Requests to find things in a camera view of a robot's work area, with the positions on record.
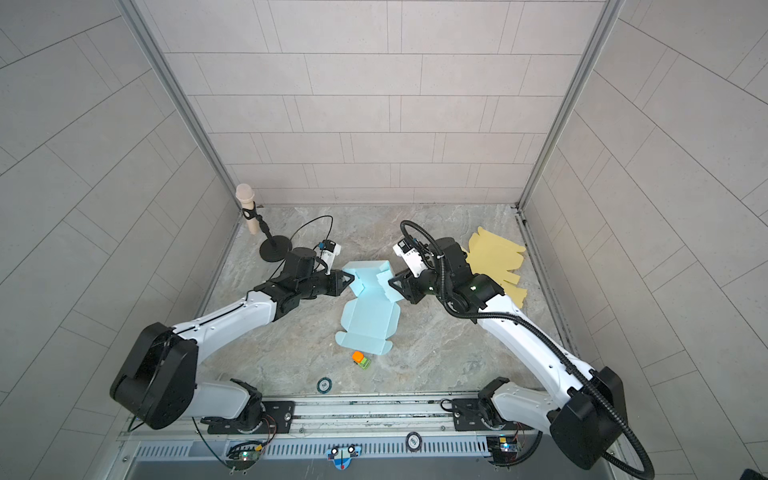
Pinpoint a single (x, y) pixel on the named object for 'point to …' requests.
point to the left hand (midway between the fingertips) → (361, 276)
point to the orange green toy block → (360, 360)
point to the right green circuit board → (504, 449)
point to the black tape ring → (324, 385)
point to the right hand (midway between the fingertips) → (392, 282)
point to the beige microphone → (245, 194)
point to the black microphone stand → (275, 247)
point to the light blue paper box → (369, 319)
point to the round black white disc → (414, 441)
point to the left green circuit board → (242, 456)
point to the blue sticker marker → (341, 456)
